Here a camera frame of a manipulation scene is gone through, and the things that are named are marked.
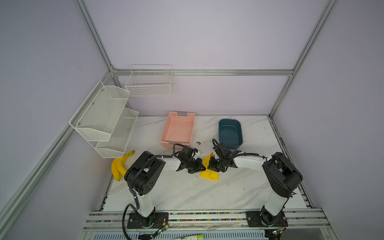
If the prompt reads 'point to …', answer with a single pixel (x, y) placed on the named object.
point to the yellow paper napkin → (209, 174)
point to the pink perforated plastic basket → (178, 130)
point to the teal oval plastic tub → (230, 133)
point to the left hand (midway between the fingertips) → (205, 169)
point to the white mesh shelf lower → (113, 145)
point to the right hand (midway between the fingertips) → (206, 167)
